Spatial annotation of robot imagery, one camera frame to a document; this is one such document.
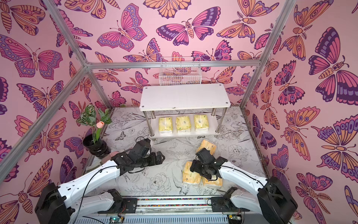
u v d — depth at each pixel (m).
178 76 1.03
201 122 0.97
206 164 0.64
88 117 0.74
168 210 0.73
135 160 0.60
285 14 0.71
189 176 0.80
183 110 1.17
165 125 0.96
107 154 0.90
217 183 0.78
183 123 0.97
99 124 0.74
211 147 0.93
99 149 0.84
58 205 0.39
